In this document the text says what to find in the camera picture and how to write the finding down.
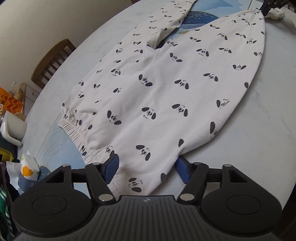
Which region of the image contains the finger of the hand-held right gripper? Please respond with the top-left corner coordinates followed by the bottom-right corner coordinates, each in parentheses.
top-left (259, 0), bottom-right (287, 12)

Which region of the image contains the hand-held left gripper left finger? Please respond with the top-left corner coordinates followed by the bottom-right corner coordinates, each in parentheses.
top-left (45, 155), bottom-right (120, 205)

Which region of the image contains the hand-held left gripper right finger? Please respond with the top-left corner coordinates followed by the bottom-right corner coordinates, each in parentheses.
top-left (175, 155), bottom-right (247, 205)

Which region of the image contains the white dog-print sweatshirt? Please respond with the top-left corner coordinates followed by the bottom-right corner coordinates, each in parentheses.
top-left (58, 0), bottom-right (285, 202)

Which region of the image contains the white orange print tissue pack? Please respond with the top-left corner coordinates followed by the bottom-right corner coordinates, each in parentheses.
top-left (18, 151), bottom-right (41, 184)

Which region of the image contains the clear plastic container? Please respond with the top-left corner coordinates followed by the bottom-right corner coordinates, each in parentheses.
top-left (9, 82), bottom-right (37, 114)

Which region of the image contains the green striped cloth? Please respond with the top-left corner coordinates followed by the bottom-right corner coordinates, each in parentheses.
top-left (0, 183), bottom-right (15, 241)

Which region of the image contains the wooden chair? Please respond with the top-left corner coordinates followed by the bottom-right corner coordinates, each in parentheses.
top-left (31, 39), bottom-right (77, 89)

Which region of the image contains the orange snack packet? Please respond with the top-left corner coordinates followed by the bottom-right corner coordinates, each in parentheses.
top-left (0, 86), bottom-right (24, 117)

